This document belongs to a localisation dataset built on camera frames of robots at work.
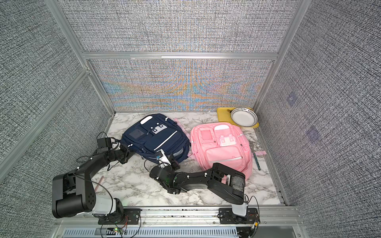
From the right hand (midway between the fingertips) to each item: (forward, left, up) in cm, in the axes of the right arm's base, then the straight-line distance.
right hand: (169, 153), depth 83 cm
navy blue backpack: (+20, +11, -8) cm, 24 cm away
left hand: (+6, +19, -4) cm, 20 cm away
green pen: (-4, -54, -13) cm, 56 cm away
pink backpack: (+11, -33, -8) cm, 36 cm away
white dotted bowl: (+38, -54, -14) cm, 68 cm away
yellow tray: (+42, -39, -14) cm, 59 cm away
